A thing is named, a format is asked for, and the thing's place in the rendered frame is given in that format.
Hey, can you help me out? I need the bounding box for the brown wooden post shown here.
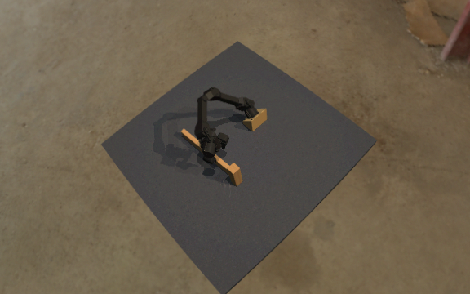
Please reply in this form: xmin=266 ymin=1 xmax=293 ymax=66
xmin=227 ymin=163 xmax=243 ymax=187

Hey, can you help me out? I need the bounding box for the brown wooden rail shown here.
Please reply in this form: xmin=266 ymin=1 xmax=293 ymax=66
xmin=181 ymin=129 xmax=229 ymax=173

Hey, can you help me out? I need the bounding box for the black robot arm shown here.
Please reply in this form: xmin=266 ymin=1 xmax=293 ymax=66
xmin=194 ymin=87 xmax=259 ymax=158

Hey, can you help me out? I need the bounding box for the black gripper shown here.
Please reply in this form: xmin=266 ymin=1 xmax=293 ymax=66
xmin=203 ymin=133 xmax=229 ymax=164

